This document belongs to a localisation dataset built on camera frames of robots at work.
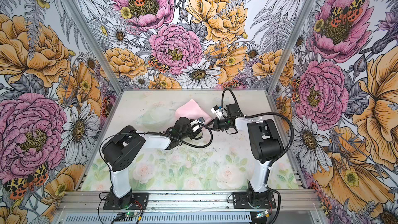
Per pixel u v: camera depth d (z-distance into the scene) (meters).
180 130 0.74
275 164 0.53
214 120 0.87
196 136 0.83
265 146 0.52
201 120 0.82
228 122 0.83
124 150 0.50
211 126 0.87
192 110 1.01
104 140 0.96
